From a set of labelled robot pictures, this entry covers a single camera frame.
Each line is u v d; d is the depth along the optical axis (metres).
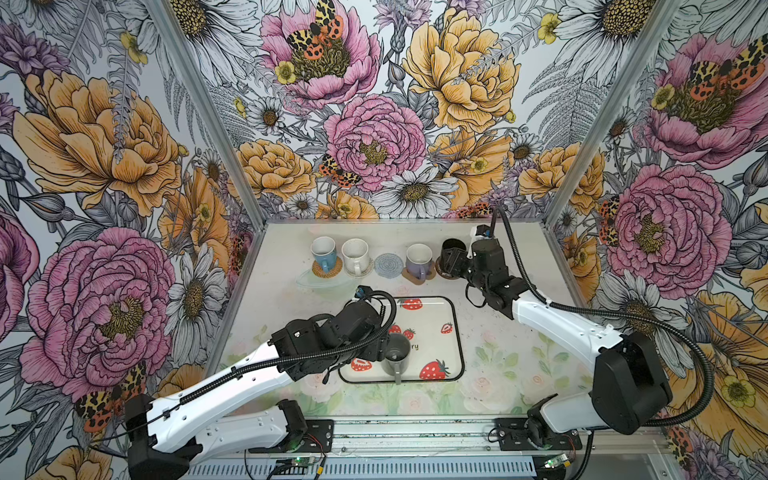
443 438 0.76
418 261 1.04
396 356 0.85
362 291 0.63
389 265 1.08
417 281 1.03
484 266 0.66
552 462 0.72
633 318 0.46
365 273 1.05
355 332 0.51
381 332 0.50
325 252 1.00
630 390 0.42
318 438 0.74
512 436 0.74
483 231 0.76
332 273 1.05
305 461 0.71
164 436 0.39
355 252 1.05
